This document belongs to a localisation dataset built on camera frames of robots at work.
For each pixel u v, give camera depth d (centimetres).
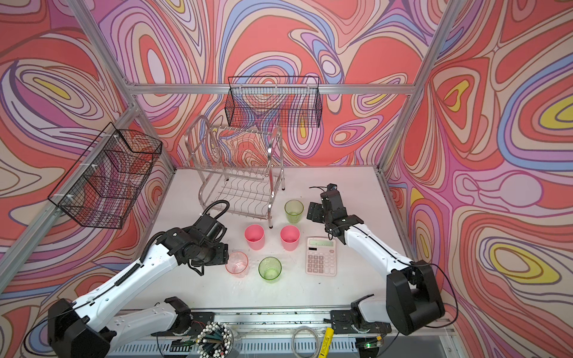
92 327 40
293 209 98
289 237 91
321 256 86
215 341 60
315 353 68
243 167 123
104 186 79
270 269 84
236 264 86
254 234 90
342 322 73
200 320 74
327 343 69
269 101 101
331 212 65
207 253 63
